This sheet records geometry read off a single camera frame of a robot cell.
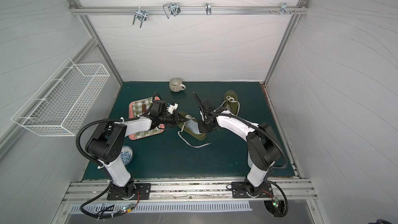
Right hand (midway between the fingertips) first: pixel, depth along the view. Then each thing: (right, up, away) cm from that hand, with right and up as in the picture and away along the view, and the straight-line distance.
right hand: (201, 128), depth 88 cm
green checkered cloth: (-44, +9, +16) cm, 48 cm away
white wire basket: (-63, +15, -21) cm, 68 cm away
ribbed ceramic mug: (-19, +27, +24) cm, 41 cm away
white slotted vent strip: (-43, -34, -17) cm, 57 cm away
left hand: (-8, +5, 0) cm, 9 cm away
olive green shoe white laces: (-11, +1, +2) cm, 11 cm away
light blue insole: (-5, +1, +3) cm, 6 cm away
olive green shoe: (+20, +15, +14) cm, 28 cm away
